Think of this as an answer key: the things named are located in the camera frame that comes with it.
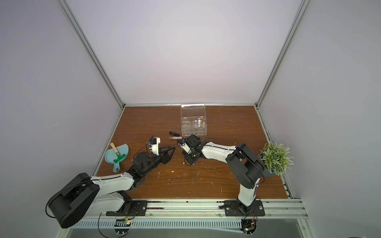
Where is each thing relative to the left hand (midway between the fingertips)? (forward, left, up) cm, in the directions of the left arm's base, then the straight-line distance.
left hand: (175, 148), depth 80 cm
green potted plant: (-6, -52, +3) cm, 53 cm away
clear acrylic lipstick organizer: (+26, -10, -7) cm, 29 cm away
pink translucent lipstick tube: (+25, -17, -9) cm, 31 cm away
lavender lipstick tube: (+24, -11, -8) cm, 28 cm away
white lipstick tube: (+25, -14, -9) cm, 30 cm away
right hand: (+3, -7, -12) cm, 14 cm away
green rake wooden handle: (+1, +37, -13) cm, 39 cm away
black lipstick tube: (+18, +4, -12) cm, 22 cm away
